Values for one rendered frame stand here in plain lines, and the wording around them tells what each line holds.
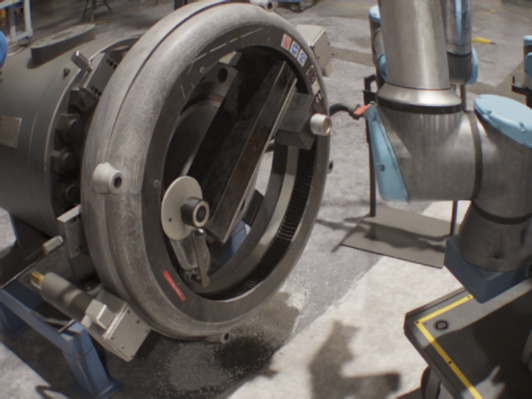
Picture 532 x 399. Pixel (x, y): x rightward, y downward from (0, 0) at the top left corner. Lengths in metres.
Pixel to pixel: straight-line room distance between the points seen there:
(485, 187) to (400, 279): 1.07
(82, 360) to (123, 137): 0.72
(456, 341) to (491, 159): 0.48
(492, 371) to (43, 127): 1.15
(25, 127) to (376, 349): 1.13
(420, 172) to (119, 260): 0.53
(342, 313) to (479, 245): 0.91
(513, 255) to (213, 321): 0.68
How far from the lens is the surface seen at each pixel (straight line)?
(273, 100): 1.26
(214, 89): 1.33
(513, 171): 0.91
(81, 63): 1.05
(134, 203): 1.02
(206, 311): 1.25
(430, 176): 0.87
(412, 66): 0.86
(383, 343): 1.69
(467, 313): 1.30
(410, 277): 1.95
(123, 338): 1.13
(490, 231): 0.97
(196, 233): 1.12
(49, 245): 1.07
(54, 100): 1.34
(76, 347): 1.49
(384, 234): 2.15
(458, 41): 1.14
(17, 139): 1.45
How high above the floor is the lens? 1.16
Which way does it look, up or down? 28 degrees down
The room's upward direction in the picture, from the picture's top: 6 degrees counter-clockwise
